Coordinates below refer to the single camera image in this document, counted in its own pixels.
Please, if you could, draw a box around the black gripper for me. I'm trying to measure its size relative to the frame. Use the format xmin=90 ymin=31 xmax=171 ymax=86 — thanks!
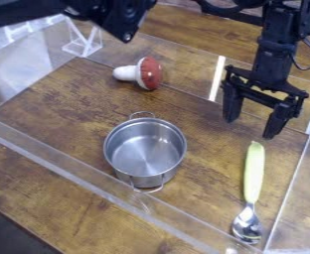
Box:
xmin=221 ymin=41 xmax=308 ymax=139

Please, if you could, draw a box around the red and white toy mushroom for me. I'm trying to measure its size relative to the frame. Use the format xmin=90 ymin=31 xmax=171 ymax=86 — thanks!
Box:
xmin=112 ymin=57 xmax=161 ymax=90

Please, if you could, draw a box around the spoon with yellow-green handle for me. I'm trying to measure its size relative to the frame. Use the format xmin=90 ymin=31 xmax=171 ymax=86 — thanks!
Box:
xmin=232 ymin=142 xmax=264 ymax=244

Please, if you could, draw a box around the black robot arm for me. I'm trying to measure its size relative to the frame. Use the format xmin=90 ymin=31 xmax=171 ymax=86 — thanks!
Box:
xmin=0 ymin=0 xmax=310 ymax=139

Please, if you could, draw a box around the black strip on table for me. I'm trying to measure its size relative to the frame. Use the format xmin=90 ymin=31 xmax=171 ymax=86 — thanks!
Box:
xmin=200 ymin=3 xmax=262 ymax=26

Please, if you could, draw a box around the black cable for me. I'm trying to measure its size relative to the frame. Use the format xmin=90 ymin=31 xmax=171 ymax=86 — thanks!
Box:
xmin=195 ymin=0 xmax=310 ymax=71

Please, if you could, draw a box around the silver pot with handles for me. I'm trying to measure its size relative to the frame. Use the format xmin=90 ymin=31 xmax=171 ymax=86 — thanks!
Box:
xmin=102 ymin=111 xmax=187 ymax=193

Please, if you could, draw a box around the clear acrylic triangle bracket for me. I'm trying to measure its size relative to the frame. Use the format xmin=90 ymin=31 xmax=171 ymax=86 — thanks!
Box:
xmin=62 ymin=19 xmax=102 ymax=58

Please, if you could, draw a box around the clear acrylic enclosure wall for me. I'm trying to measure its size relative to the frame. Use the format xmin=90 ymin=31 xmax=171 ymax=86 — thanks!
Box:
xmin=0 ymin=122 xmax=262 ymax=254

